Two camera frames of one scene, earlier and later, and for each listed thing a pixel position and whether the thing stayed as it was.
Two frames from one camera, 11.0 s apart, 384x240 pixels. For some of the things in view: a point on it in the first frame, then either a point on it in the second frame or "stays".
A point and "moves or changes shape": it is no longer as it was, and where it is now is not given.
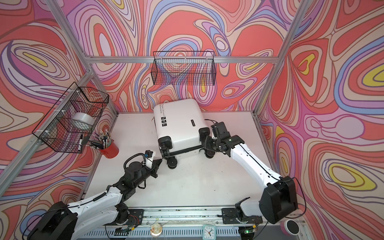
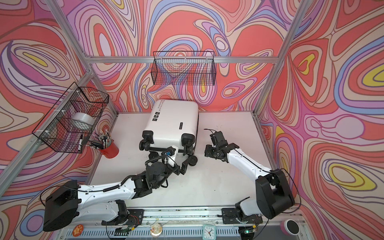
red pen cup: x=111 y=151 stays
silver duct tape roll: x=85 y=117 stays
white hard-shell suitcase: x=181 y=128 moves or changes shape
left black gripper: x=155 y=167 to x=183 y=169
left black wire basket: x=66 y=127 stays
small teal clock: x=209 y=232 stays
